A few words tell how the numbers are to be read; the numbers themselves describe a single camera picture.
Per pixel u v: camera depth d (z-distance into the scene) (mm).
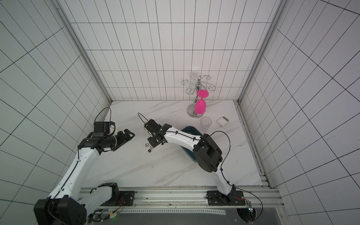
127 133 723
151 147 923
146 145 928
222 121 1047
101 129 608
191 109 1214
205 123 1006
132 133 777
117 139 678
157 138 634
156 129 682
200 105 918
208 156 502
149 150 899
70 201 397
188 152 842
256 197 657
